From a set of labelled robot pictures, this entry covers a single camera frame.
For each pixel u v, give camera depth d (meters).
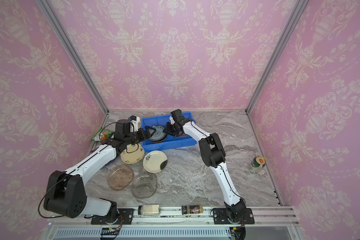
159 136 1.00
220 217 0.73
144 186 0.85
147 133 0.76
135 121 0.79
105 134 1.05
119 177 0.87
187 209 0.73
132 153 0.74
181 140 0.92
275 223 0.73
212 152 0.63
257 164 0.81
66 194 0.42
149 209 0.74
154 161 0.93
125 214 0.75
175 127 0.90
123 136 0.66
